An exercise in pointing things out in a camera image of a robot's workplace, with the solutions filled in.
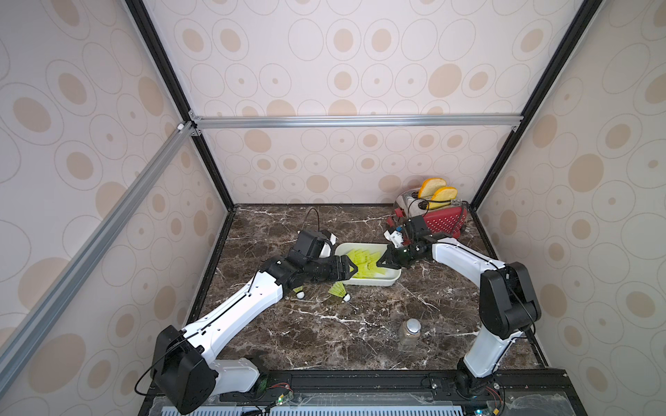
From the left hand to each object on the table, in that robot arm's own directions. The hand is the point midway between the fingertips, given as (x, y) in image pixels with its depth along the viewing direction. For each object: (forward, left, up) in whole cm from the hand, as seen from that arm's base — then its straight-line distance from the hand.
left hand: (355, 271), depth 73 cm
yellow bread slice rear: (+37, -29, -1) cm, 47 cm away
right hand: (+9, -8, -13) cm, 18 cm away
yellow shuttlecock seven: (+9, -6, -17) cm, 20 cm away
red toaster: (+27, -36, -7) cm, 46 cm away
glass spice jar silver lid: (-13, -16, -12) cm, 24 cm away
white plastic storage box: (+8, -14, -17) cm, 23 cm away
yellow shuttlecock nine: (+3, +19, -20) cm, 28 cm away
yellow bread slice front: (+31, -32, +1) cm, 45 cm away
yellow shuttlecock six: (+3, +5, -19) cm, 19 cm away
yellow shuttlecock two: (+15, -5, -18) cm, 24 cm away
